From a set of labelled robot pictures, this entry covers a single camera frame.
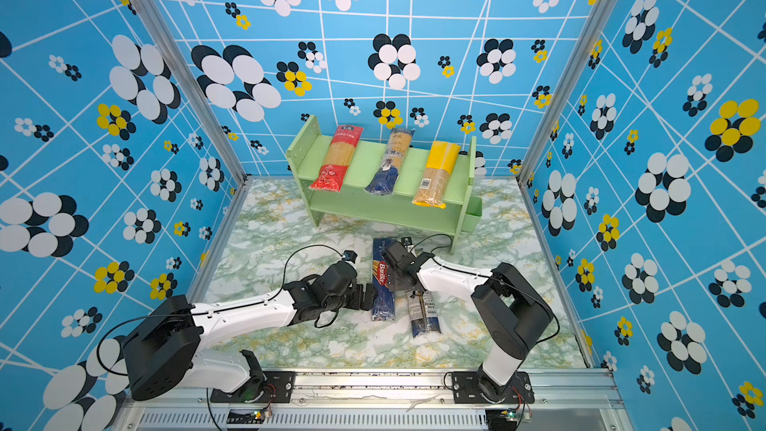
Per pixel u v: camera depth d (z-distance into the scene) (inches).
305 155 34.9
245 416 28.2
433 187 29.9
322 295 25.1
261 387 26.5
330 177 30.9
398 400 28.4
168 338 18.5
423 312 32.5
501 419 27.7
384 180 30.4
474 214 37.8
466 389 28.7
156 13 30.3
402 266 27.8
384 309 32.5
